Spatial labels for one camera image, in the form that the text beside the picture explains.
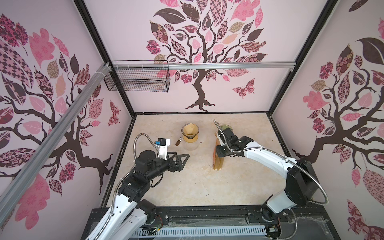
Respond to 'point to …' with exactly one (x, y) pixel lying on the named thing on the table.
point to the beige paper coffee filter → (190, 129)
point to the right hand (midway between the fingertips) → (218, 149)
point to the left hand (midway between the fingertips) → (183, 157)
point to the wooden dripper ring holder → (190, 140)
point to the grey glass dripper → (189, 136)
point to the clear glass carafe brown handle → (188, 146)
